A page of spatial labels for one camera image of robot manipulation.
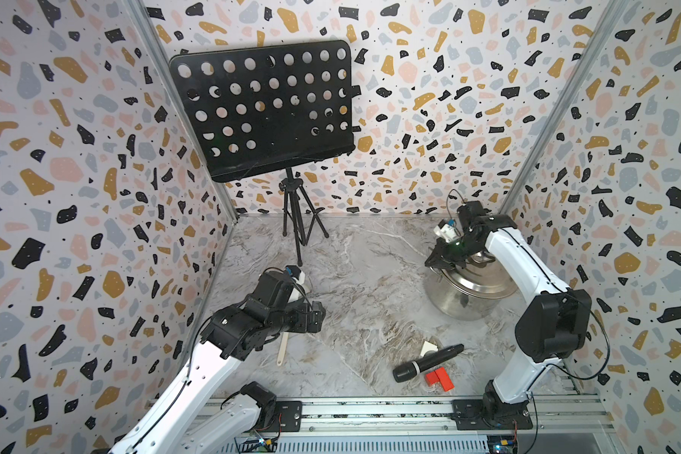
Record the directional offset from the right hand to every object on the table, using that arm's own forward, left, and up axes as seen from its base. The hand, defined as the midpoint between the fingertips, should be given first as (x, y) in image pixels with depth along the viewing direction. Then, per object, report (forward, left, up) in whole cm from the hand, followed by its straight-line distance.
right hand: (426, 262), depth 84 cm
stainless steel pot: (-5, -12, -16) cm, 20 cm away
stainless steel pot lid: (-2, -16, -2) cm, 16 cm away
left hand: (-18, +31, +4) cm, 36 cm away
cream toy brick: (-19, 0, -16) cm, 25 cm away
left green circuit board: (-44, +43, -19) cm, 64 cm away
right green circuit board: (-42, -17, -20) cm, 49 cm away
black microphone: (-27, +7, -14) cm, 31 cm away
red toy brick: (-26, -4, -19) cm, 33 cm away
